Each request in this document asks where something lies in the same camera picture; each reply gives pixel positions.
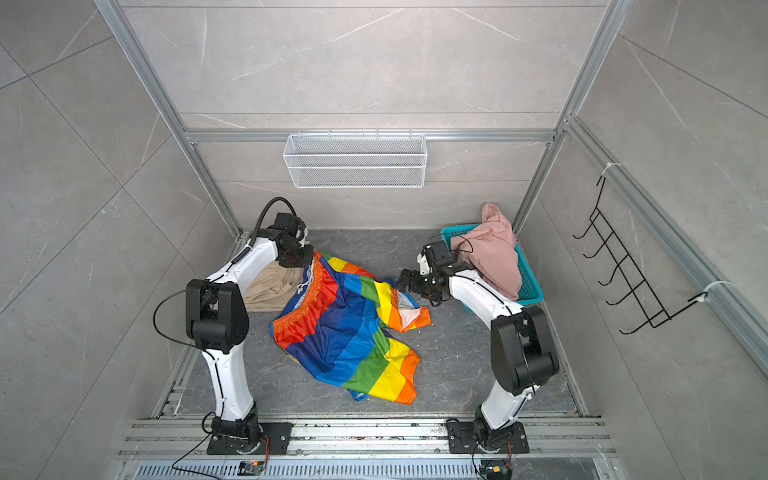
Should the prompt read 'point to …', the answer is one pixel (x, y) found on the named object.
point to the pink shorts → (489, 249)
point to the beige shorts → (273, 288)
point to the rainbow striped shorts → (337, 331)
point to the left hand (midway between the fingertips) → (309, 253)
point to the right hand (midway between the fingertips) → (408, 285)
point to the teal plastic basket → (531, 290)
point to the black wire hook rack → (639, 294)
